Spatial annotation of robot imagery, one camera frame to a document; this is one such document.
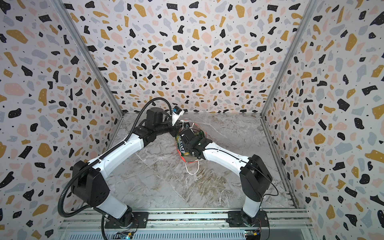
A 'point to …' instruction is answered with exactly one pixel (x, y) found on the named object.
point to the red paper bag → (192, 162)
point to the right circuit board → (252, 234)
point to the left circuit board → (123, 235)
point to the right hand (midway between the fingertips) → (187, 137)
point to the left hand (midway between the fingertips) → (183, 120)
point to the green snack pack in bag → (180, 144)
